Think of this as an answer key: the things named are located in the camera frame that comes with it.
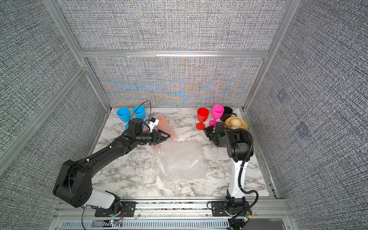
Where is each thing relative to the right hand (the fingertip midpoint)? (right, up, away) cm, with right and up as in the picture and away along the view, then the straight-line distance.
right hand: (203, 123), depth 106 cm
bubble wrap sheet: (-16, -23, -18) cm, 34 cm away
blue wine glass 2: (-44, +7, -8) cm, 45 cm away
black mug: (+18, +7, -1) cm, 19 cm away
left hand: (-21, -7, -28) cm, 36 cm away
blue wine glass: (-53, +7, -11) cm, 55 cm away
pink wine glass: (+9, +8, -8) cm, 14 cm away
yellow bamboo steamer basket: (+30, -1, 0) cm, 30 cm away
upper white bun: (+23, 0, -2) cm, 23 cm away
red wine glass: (-1, +7, -9) cm, 12 cm away
